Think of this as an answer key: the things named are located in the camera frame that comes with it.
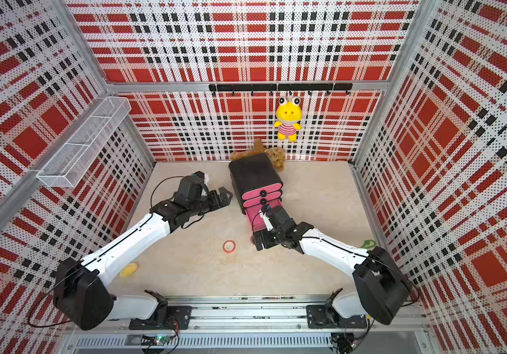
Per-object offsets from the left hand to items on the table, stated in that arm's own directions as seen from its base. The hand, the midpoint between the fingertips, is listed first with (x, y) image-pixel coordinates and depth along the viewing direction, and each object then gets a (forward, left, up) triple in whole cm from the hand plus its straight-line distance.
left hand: (226, 198), depth 82 cm
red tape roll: (-11, +1, -20) cm, 23 cm away
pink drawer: (+8, -17, -5) cm, 19 cm away
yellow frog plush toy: (+32, -25, +15) cm, 43 cm away
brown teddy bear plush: (+35, -21, -11) cm, 42 cm away
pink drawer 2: (-1, -11, -16) cm, 20 cm away
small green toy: (-10, -58, -20) cm, 62 cm away
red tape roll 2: (-13, -10, -8) cm, 19 cm away
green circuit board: (-43, +19, -17) cm, 50 cm away
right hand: (-10, -15, -11) cm, 21 cm away
